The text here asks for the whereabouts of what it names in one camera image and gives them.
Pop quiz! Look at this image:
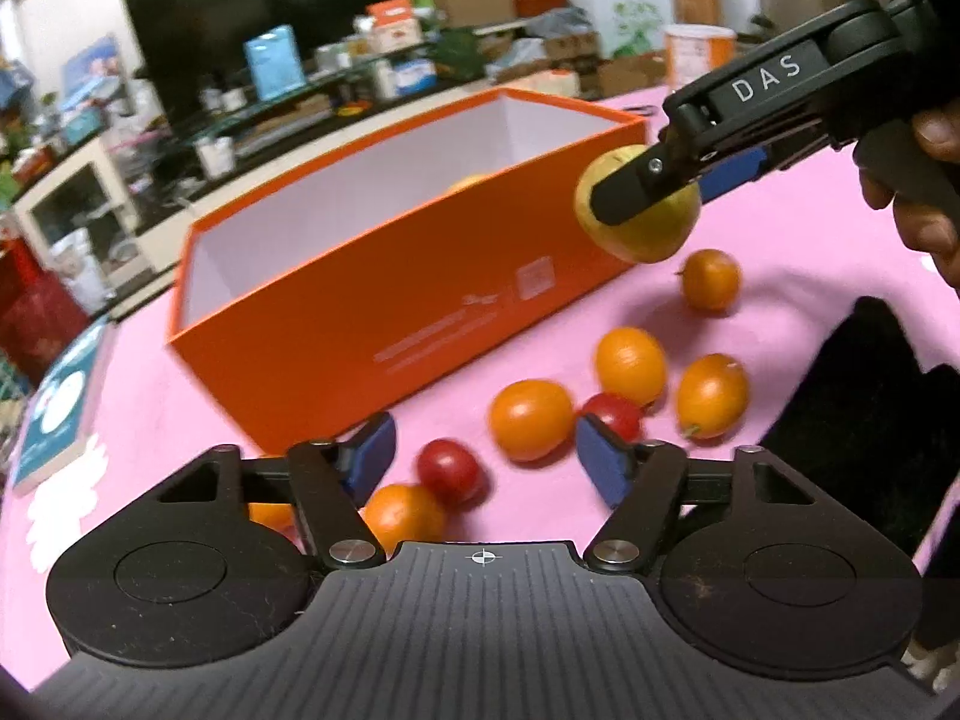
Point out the right hand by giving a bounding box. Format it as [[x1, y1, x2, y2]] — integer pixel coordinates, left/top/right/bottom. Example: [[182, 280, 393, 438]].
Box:
[[854, 103, 958, 291]]

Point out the red cherry tomato right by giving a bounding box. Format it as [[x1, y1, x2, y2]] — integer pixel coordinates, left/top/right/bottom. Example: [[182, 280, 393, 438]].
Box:
[[579, 392, 643, 442]]

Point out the red cherry tomato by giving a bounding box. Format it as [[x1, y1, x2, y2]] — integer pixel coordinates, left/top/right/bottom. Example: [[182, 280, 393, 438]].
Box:
[[579, 392, 643, 442], [415, 439, 485, 507]]

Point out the orange fruit near gripper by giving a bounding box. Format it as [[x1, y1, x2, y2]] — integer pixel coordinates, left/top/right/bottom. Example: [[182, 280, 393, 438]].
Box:
[[359, 484, 448, 556]]

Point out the orange fruit top right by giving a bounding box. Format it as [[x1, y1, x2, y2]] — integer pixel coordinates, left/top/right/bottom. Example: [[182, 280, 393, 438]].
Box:
[[680, 249, 742, 314]]

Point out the red cherry tomato left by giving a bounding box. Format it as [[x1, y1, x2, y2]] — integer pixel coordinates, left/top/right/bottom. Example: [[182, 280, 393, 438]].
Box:
[[415, 439, 485, 507]]

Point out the orange fruit middle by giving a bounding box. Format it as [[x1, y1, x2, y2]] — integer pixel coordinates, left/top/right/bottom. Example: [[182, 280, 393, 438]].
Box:
[[594, 327, 667, 408]]

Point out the orange fruit centre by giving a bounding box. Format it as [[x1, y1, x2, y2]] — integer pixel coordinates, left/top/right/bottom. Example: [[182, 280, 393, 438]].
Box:
[[488, 379, 576, 463]]

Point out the orange white cylindrical canister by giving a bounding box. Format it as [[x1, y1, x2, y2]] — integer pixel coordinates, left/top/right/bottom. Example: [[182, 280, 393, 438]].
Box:
[[664, 25, 737, 91]]

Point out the orange fruit inside box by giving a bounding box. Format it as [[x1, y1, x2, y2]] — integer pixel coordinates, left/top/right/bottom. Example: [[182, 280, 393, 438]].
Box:
[[446, 174, 488, 193]]

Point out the orange cardboard box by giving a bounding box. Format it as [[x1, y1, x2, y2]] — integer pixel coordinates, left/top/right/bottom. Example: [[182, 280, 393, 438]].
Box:
[[169, 88, 647, 454]]

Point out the brown cardboard box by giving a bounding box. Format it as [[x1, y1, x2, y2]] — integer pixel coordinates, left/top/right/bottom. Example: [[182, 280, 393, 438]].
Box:
[[433, 0, 517, 29]]

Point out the teal book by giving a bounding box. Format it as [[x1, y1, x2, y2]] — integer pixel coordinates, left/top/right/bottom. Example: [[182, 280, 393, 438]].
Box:
[[11, 317, 116, 496]]

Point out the orange white medicine box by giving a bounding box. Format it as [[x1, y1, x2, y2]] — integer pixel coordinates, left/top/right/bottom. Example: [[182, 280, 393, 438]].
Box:
[[368, 0, 423, 55]]

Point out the blue box on shelf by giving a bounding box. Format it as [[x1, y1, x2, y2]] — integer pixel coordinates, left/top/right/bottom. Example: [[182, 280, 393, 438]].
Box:
[[244, 25, 306, 103]]

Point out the black television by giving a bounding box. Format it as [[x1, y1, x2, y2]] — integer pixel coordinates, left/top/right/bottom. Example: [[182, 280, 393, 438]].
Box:
[[124, 0, 384, 137]]

